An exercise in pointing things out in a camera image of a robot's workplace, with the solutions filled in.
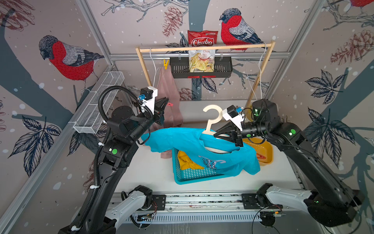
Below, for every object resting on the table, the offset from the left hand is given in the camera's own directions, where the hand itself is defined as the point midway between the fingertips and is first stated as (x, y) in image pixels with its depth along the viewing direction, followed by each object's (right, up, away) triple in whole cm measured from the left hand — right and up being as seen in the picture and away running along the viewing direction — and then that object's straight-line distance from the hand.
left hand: (167, 95), depth 55 cm
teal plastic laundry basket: (+8, -44, +27) cm, 52 cm away
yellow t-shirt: (+6, -36, +29) cm, 47 cm away
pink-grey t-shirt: (-5, +8, +26) cm, 28 cm away
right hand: (+19, -15, +2) cm, 24 cm away
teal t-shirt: (+30, -27, +5) cm, 40 cm away
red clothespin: (+53, -34, +33) cm, 71 cm away
